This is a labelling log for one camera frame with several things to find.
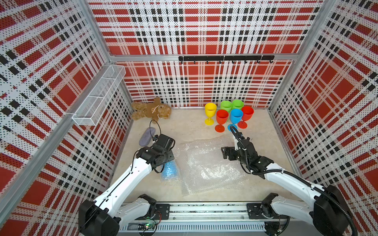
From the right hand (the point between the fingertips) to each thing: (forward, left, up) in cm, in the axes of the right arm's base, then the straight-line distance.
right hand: (230, 148), depth 84 cm
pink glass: (+22, +3, +2) cm, 22 cm away
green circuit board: (-37, +44, -10) cm, 58 cm away
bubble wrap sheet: (-9, +17, -7) cm, 21 cm away
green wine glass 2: (+35, -10, +1) cm, 36 cm away
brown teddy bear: (+35, +52, -5) cm, 63 cm away
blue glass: (-16, +33, +5) cm, 37 cm away
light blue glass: (+23, -7, +3) cm, 24 cm away
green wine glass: (+35, -2, +1) cm, 35 cm away
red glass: (+25, -15, +2) cm, 29 cm away
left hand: (-5, +34, +2) cm, 35 cm away
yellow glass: (+29, +10, +2) cm, 31 cm away
